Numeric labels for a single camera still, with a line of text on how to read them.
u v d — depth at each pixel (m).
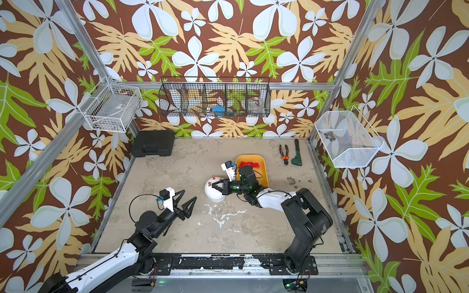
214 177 0.88
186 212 0.69
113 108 0.86
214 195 0.86
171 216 0.69
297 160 1.08
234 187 0.76
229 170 0.79
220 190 0.81
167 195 0.66
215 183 0.83
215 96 0.98
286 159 1.08
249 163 1.07
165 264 0.74
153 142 1.19
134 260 0.58
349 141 0.84
